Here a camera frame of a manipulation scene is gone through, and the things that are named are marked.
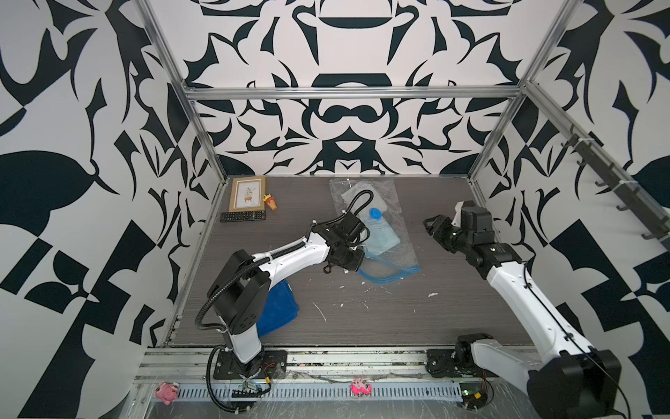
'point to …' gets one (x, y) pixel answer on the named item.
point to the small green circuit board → (252, 388)
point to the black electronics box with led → (473, 394)
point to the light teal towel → (381, 237)
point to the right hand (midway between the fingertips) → (426, 220)
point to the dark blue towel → (280, 307)
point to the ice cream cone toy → (270, 202)
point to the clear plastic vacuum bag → (389, 250)
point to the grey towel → (361, 198)
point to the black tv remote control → (246, 216)
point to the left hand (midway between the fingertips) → (355, 258)
